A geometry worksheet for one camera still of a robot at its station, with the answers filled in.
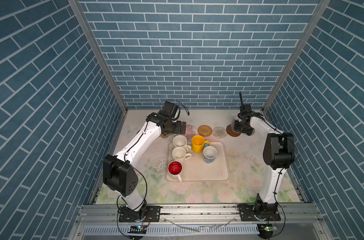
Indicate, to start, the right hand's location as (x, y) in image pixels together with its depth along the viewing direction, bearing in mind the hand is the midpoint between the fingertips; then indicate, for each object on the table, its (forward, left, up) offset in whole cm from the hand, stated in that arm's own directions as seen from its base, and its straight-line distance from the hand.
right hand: (238, 129), depth 101 cm
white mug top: (-12, +38, -1) cm, 40 cm away
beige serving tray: (-28, +28, -6) cm, 40 cm away
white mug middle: (-21, +39, -2) cm, 44 cm away
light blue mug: (-19, +20, -2) cm, 28 cm away
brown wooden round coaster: (-1, +4, -5) cm, 6 cm away
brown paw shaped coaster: (-6, +51, -5) cm, 52 cm away
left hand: (-14, +37, +14) cm, 42 cm away
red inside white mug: (-30, +40, -4) cm, 50 cm away
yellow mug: (-12, +27, -2) cm, 30 cm away
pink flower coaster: (-2, +34, -5) cm, 34 cm away
